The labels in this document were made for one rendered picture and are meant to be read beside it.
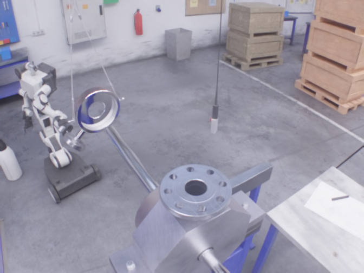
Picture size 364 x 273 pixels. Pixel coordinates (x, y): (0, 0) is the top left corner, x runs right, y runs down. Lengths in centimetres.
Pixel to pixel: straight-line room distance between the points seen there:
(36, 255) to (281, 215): 211
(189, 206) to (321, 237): 96
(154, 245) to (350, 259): 108
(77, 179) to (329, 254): 239
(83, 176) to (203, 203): 217
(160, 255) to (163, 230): 10
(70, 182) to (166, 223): 203
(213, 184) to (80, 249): 183
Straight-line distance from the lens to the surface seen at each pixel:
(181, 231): 99
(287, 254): 261
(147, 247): 109
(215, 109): 206
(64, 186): 294
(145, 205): 120
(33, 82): 271
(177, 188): 98
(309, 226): 170
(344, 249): 169
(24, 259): 277
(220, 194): 97
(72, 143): 214
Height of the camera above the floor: 213
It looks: 35 degrees down
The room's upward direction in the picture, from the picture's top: straight up
